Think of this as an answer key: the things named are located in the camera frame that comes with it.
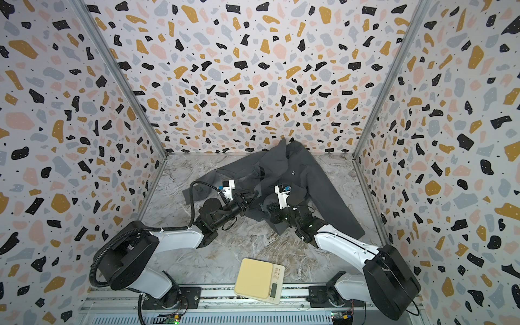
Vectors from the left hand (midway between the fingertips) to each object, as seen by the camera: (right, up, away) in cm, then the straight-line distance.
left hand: (259, 191), depth 76 cm
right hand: (+2, -5, +5) cm, 8 cm away
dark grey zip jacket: (+12, +9, +24) cm, 28 cm away
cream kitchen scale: (0, -34, +1) cm, 34 cm away
